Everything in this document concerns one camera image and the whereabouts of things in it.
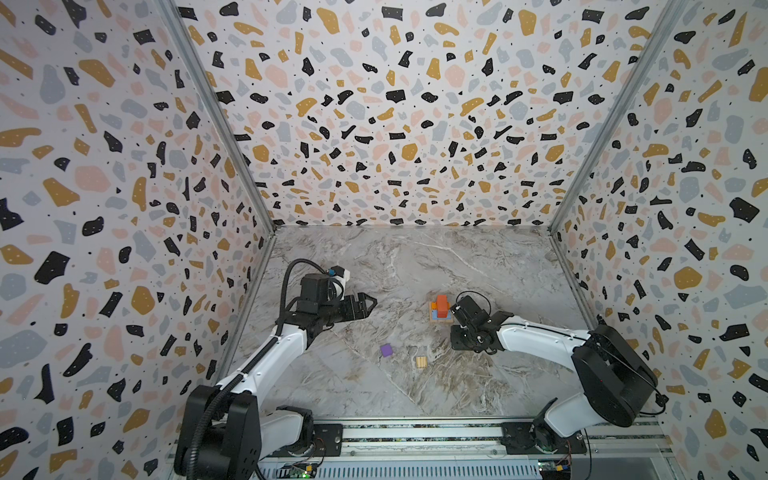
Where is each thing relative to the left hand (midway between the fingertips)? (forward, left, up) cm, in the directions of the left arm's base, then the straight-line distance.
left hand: (366, 300), depth 83 cm
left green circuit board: (-38, +14, -15) cm, 43 cm away
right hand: (-5, -25, -12) cm, 28 cm away
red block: (+1, -23, -10) cm, 25 cm away
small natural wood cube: (-13, -16, -14) cm, 25 cm away
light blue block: (+2, -20, -13) cm, 24 cm away
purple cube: (-8, -5, -16) cm, 19 cm away
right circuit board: (-38, -46, -15) cm, 62 cm away
